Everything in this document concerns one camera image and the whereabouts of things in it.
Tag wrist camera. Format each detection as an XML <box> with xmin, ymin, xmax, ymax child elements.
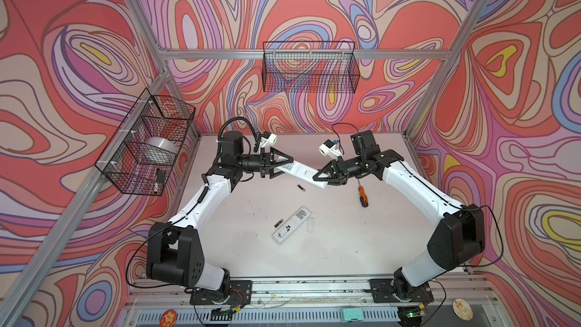
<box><xmin>258</xmin><ymin>132</ymin><xmax>277</xmax><ymax>149</ymax></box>
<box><xmin>319</xmin><ymin>139</ymin><xmax>343</xmax><ymax>160</ymax></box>

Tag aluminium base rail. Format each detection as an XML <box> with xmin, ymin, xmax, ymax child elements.
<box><xmin>126</xmin><ymin>272</ymin><xmax>498</xmax><ymax>308</ymax></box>

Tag beige round disc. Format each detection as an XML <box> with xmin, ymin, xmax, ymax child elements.
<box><xmin>452</xmin><ymin>298</ymin><xmax>474</xmax><ymax>321</ymax></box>

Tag green box on rail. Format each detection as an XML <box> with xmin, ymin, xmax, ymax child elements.
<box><xmin>341</xmin><ymin>308</ymin><xmax>365</xmax><ymax>322</ymax></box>

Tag white remote with coloured buttons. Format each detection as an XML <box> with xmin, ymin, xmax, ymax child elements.
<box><xmin>276</xmin><ymin>161</ymin><xmax>328</xmax><ymax>189</ymax></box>

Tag black wire basket back wall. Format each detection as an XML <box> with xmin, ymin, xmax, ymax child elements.
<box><xmin>262</xmin><ymin>39</ymin><xmax>361</xmax><ymax>94</ymax></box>

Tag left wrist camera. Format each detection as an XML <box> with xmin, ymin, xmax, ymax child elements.
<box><xmin>258</xmin><ymin>132</ymin><xmax>277</xmax><ymax>149</ymax></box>

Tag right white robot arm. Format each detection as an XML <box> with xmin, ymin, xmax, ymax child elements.
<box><xmin>313</xmin><ymin>130</ymin><xmax>486</xmax><ymax>298</ymax></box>

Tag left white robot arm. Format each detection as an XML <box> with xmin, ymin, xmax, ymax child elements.
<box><xmin>146</xmin><ymin>131</ymin><xmax>294</xmax><ymax>291</ymax></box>

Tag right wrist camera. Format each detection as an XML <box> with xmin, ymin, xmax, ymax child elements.
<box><xmin>319</xmin><ymin>139</ymin><xmax>343</xmax><ymax>160</ymax></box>

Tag black wire basket wall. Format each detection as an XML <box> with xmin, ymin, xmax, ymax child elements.
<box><xmin>262</xmin><ymin>39</ymin><xmax>361</xmax><ymax>94</ymax></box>
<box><xmin>95</xmin><ymin>89</ymin><xmax>196</xmax><ymax>196</ymax></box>

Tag white remote with back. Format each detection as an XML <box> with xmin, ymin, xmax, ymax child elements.
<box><xmin>272</xmin><ymin>207</ymin><xmax>312</xmax><ymax>245</ymax></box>

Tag silver tape roll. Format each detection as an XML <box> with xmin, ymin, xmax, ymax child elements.
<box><xmin>142</xmin><ymin>136</ymin><xmax>178</xmax><ymax>166</ymax></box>

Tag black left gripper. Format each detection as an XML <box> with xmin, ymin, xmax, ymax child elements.
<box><xmin>235</xmin><ymin>150</ymin><xmax>291</xmax><ymax>182</ymax></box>

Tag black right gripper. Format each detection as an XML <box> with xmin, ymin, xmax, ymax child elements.
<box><xmin>312</xmin><ymin>154</ymin><xmax>366</xmax><ymax>187</ymax></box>

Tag orange handled screwdriver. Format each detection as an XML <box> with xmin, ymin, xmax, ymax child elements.
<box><xmin>358</xmin><ymin>180</ymin><xmax>369</xmax><ymax>208</ymax></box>

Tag red round sticker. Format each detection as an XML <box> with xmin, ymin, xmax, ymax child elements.
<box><xmin>159</xmin><ymin>310</ymin><xmax>178</xmax><ymax>327</ymax></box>

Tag black wire basket left wall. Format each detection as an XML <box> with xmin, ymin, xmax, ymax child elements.
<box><xmin>95</xmin><ymin>89</ymin><xmax>196</xmax><ymax>196</ymax></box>

